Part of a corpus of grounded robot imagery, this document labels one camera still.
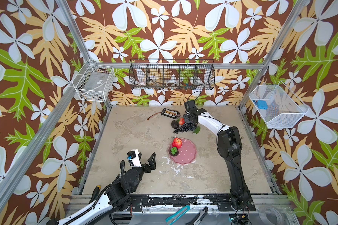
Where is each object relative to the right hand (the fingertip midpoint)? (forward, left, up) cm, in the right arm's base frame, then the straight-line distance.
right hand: (189, 116), depth 104 cm
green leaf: (-9, -6, -6) cm, 12 cm away
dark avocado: (-5, +11, -3) cm, 12 cm away
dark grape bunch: (-7, 0, -4) cm, 7 cm away
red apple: (-22, +10, -1) cm, 24 cm away
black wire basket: (+19, +13, +23) cm, 33 cm away
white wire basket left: (+5, +62, +27) cm, 68 cm away
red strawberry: (-3, +5, -2) cm, 7 cm away
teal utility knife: (-61, +11, -7) cm, 63 cm away
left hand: (-34, +26, +8) cm, 43 cm away
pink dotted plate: (-27, +3, -7) cm, 28 cm away
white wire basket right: (-13, -50, +22) cm, 57 cm away
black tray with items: (+9, +14, -6) cm, 17 cm away
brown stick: (+8, +29, -7) cm, 31 cm away
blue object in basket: (-6, -43, +18) cm, 47 cm away
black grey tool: (-63, +1, -7) cm, 64 cm away
